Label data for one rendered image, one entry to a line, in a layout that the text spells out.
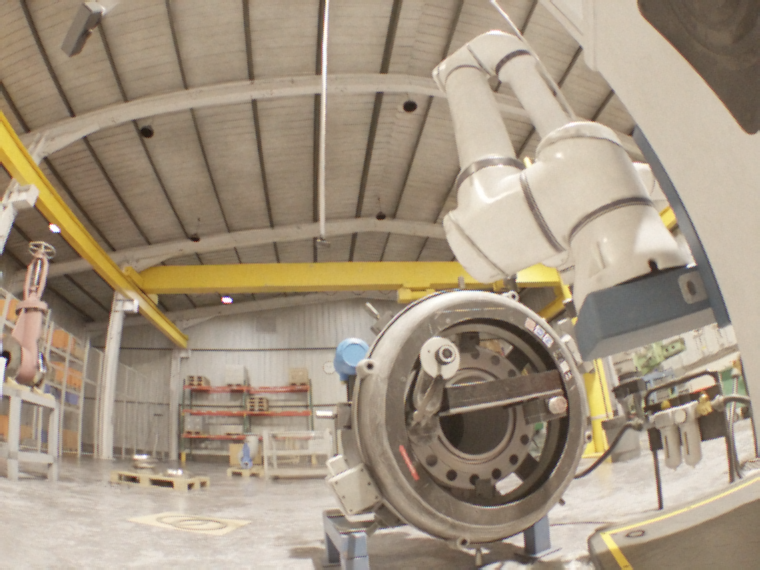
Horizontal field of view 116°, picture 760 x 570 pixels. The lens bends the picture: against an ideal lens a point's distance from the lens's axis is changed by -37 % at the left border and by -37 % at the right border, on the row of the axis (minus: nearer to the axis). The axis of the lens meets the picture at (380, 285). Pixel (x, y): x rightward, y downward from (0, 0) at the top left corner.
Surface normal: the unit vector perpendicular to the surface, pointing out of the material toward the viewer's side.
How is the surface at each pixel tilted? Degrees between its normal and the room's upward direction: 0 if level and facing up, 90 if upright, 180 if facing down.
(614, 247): 68
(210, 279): 90
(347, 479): 90
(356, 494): 90
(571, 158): 90
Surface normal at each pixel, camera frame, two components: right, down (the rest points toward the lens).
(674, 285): -0.38, -0.36
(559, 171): -0.72, -0.24
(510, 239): -0.47, 0.45
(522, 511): 0.26, -0.43
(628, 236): -0.51, -0.63
